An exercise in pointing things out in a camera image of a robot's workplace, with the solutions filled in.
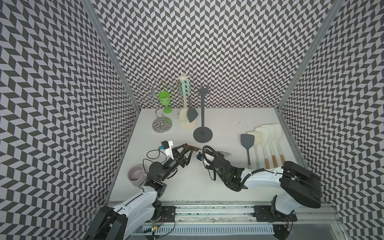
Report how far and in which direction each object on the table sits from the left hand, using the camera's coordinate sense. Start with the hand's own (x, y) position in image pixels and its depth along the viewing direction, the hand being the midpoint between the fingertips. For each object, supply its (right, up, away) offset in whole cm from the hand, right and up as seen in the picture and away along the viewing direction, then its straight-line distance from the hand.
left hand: (190, 147), depth 74 cm
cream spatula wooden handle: (+58, +5, +26) cm, 63 cm away
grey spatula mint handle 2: (+36, 0, +23) cm, 43 cm away
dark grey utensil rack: (+7, +4, +28) cm, 29 cm away
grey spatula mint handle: (0, +18, +21) cm, 27 cm away
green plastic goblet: (-20, +30, +28) cm, 46 cm away
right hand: (+9, -3, +9) cm, 13 cm away
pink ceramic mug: (-31, -18, +9) cm, 37 cm away
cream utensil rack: (-6, +13, +28) cm, 31 cm away
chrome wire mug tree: (-23, +11, +35) cm, 43 cm away
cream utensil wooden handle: (+53, +4, +26) cm, 59 cm away
